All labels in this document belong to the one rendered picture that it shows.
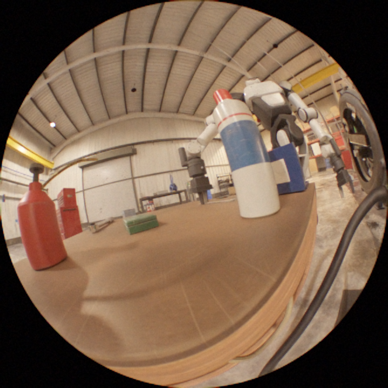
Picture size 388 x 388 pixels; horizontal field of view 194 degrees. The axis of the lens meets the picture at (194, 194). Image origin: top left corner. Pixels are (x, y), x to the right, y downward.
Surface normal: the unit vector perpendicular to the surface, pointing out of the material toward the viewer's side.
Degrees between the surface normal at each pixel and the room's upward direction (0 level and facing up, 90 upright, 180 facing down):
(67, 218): 90
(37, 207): 90
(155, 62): 173
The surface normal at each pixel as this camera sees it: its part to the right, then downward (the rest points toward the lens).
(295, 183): -0.80, 0.39
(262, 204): -0.40, 0.07
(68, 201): 0.96, -0.22
